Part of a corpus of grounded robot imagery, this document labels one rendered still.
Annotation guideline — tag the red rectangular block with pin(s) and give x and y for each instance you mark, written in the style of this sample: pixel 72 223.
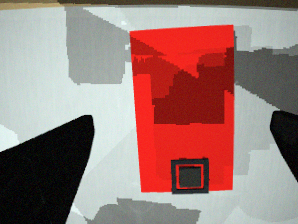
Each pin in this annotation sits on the red rectangular block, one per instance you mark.
pixel 183 80

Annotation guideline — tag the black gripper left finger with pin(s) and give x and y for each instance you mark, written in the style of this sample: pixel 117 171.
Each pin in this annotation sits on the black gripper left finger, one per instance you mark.
pixel 39 178

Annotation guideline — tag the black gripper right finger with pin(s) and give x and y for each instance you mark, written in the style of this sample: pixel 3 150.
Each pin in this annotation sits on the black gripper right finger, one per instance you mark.
pixel 284 128

